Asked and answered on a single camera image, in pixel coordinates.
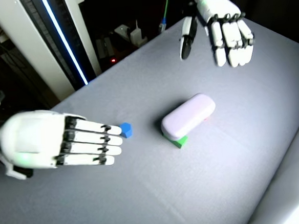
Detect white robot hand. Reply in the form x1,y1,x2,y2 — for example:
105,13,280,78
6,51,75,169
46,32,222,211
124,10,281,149
0,104,126,183
176,0,257,71

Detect blue hexagonal wooden block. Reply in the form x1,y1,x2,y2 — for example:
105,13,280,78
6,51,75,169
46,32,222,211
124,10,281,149
119,122,133,140

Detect lavender oblong hard case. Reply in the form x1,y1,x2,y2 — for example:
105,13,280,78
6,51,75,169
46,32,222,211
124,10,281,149
159,92,218,140

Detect blue and white connector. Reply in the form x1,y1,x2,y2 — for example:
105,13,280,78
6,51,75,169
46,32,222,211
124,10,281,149
157,17,168,33

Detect white plug adapter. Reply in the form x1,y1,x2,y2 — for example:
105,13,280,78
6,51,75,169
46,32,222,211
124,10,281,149
129,19,143,46

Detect small white box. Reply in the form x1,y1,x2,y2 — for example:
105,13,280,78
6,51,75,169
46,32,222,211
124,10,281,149
114,24,132,41

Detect white column with blue light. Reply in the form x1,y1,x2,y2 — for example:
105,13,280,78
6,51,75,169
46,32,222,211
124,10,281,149
0,0,104,100

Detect black power strip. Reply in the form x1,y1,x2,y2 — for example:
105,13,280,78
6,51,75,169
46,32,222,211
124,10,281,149
95,36,119,67

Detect green rectangular wooden block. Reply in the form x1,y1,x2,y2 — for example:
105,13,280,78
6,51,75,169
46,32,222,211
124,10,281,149
163,132,190,150

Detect grey table cloth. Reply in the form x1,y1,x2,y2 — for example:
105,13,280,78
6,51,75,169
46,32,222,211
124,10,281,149
0,10,299,224

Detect green cable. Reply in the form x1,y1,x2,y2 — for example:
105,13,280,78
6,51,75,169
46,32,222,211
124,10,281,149
161,0,174,20

